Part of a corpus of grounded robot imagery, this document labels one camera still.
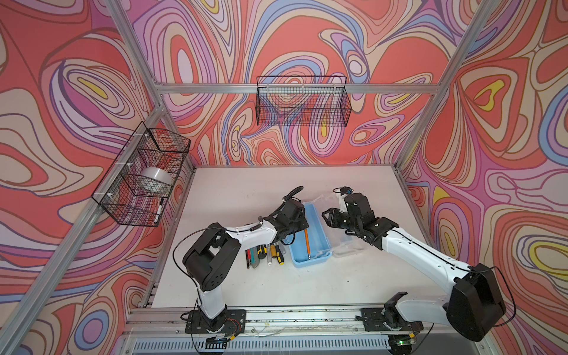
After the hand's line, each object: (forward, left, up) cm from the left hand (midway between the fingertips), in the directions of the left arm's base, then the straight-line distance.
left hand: (311, 219), depth 90 cm
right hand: (-3, -5, +6) cm, 9 cm away
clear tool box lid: (-12, -9, +3) cm, 15 cm away
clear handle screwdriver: (-10, +12, -6) cm, 17 cm away
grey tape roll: (0, +53, +26) cm, 59 cm away
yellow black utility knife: (-11, +20, -6) cm, 24 cm away
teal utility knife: (-14, +23, -6) cm, 28 cm away
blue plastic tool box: (-9, -3, -6) cm, 11 cm away
